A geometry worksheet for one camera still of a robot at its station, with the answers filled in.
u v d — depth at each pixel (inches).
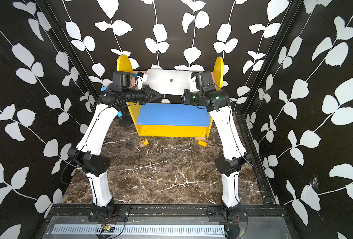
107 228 27.9
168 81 34.5
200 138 41.0
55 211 29.8
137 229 27.6
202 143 39.8
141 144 38.7
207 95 19.0
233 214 25.9
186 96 24.5
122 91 22.5
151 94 27.0
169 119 37.7
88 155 18.5
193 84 25.0
